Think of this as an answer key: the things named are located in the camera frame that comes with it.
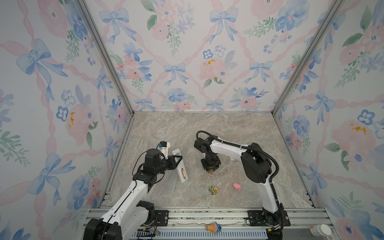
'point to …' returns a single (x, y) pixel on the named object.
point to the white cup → (320, 230)
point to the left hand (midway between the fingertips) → (181, 156)
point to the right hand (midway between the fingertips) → (209, 170)
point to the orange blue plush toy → (214, 227)
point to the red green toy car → (213, 190)
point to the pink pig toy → (237, 186)
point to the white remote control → (181, 168)
